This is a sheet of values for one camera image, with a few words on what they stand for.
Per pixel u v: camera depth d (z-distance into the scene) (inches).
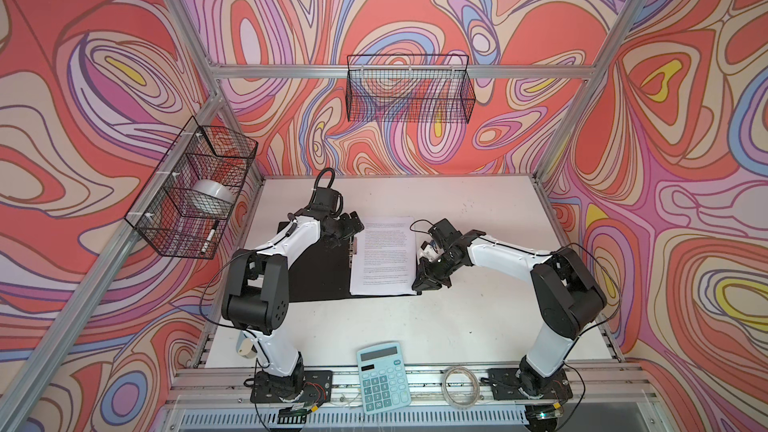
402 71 34.8
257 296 19.1
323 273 35.9
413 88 37.7
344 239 33.6
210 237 28.4
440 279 30.9
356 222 33.4
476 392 28.3
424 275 30.2
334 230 31.1
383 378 28.9
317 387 28.8
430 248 33.5
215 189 29.2
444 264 29.6
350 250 38.7
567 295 18.6
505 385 28.6
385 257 37.9
